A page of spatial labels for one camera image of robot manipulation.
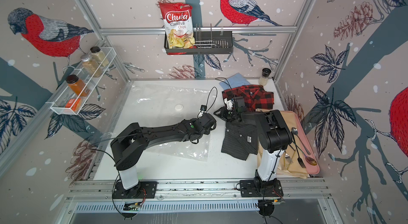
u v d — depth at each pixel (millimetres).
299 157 832
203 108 780
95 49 796
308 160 814
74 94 734
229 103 925
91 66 748
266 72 1104
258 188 660
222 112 895
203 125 673
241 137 883
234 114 798
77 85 669
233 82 1180
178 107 1037
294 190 741
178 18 814
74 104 646
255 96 1067
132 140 532
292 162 806
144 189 728
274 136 504
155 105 1070
